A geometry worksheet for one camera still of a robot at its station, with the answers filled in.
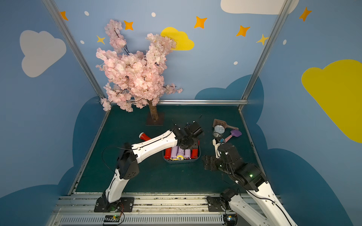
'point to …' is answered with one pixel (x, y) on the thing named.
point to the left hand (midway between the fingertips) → (196, 143)
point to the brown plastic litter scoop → (218, 122)
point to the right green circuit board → (231, 220)
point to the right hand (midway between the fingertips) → (211, 155)
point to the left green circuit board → (112, 218)
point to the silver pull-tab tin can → (219, 129)
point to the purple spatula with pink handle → (235, 133)
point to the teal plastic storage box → (190, 161)
